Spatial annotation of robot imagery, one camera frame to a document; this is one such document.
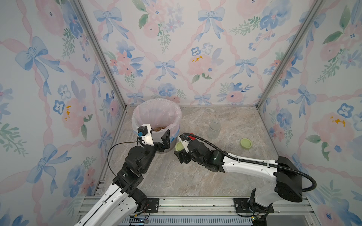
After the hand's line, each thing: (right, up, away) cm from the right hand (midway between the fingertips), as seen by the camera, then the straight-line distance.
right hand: (180, 147), depth 78 cm
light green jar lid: (+45, -1, +21) cm, 50 cm away
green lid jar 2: (-1, +1, -3) cm, 3 cm away
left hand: (-9, +11, -11) cm, 18 cm away
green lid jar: (+22, +9, +14) cm, 27 cm away
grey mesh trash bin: (-11, +9, -7) cm, 16 cm away
